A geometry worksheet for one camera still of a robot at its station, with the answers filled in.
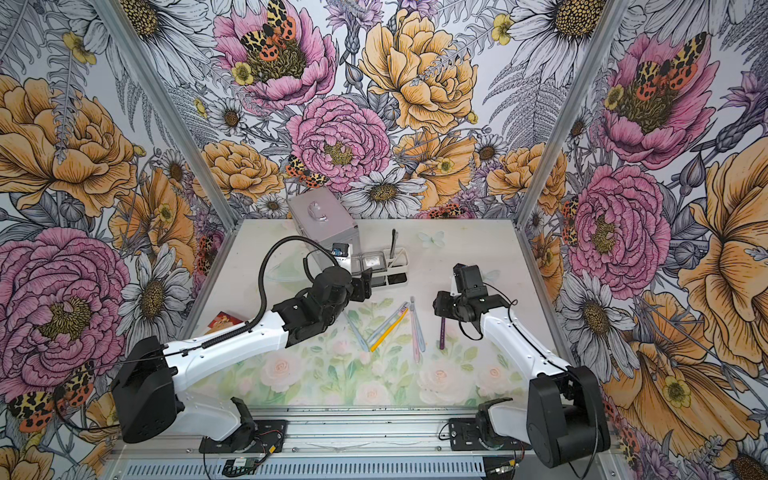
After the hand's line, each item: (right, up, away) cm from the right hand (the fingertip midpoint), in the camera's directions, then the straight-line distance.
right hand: (439, 311), depth 87 cm
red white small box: (-64, -3, +3) cm, 64 cm away
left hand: (-23, +11, -6) cm, 26 cm away
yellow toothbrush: (-15, -7, +5) cm, 17 cm away
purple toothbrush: (+2, -8, +5) cm, 9 cm away
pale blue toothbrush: (-6, -5, +7) cm, 10 cm away
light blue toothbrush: (-24, -7, +5) cm, 26 cm away
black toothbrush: (-13, +22, +8) cm, 27 cm away
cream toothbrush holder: (-15, +12, +9) cm, 21 cm away
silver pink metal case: (-37, +29, +15) cm, 50 cm away
